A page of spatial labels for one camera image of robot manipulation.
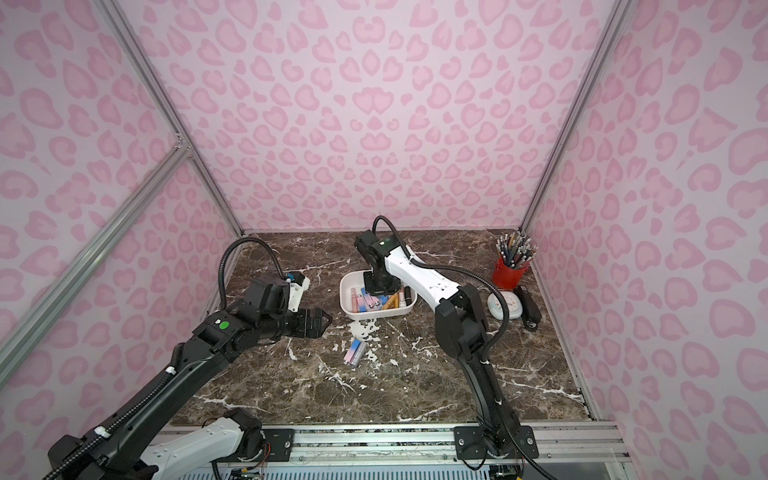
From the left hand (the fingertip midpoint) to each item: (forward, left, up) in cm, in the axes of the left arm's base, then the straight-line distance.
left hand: (319, 316), depth 75 cm
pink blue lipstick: (+15, -8, -17) cm, 24 cm away
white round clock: (+13, -57, -16) cm, 60 cm away
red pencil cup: (+25, -58, -20) cm, 67 cm away
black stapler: (+9, -60, -13) cm, 62 cm away
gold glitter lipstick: (+14, -18, -17) cm, 29 cm away
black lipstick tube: (+16, -23, -17) cm, 33 cm away
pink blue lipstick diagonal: (+15, -14, -17) cm, 27 cm away
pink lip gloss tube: (+15, -6, -18) cm, 24 cm away
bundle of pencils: (+24, -56, -2) cm, 61 cm away
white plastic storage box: (+22, -6, -16) cm, 27 cm away
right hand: (+13, -14, -10) cm, 22 cm away
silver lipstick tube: (-2, -8, -18) cm, 20 cm away
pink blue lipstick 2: (-2, -6, -18) cm, 19 cm away
